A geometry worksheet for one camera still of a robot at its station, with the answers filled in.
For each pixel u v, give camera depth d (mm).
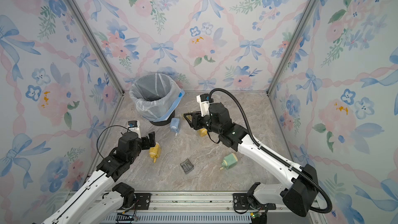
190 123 646
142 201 744
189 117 667
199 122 616
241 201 732
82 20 813
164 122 924
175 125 927
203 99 617
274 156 440
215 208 741
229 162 796
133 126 663
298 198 376
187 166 851
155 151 821
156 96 1008
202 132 912
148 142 722
